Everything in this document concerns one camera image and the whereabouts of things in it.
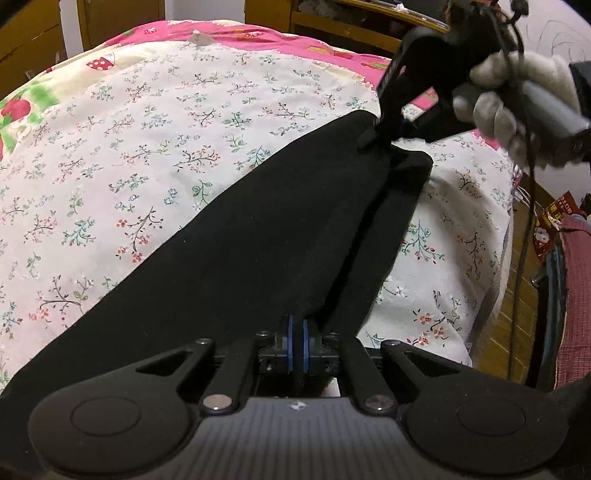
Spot white floral bed sheet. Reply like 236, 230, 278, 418
1, 41, 513, 383

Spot black pants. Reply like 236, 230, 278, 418
0, 109, 435, 467

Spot pink cartoon quilt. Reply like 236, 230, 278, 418
0, 19, 502, 163

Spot wooden side desk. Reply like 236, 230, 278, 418
245, 0, 448, 56

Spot brown wooden wardrobe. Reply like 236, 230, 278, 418
1, 1, 165, 96

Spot red printed bag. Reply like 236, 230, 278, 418
533, 191, 579, 262

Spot white gloved right hand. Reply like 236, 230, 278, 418
453, 51, 590, 169

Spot red plaid cloth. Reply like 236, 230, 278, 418
556, 215, 591, 388

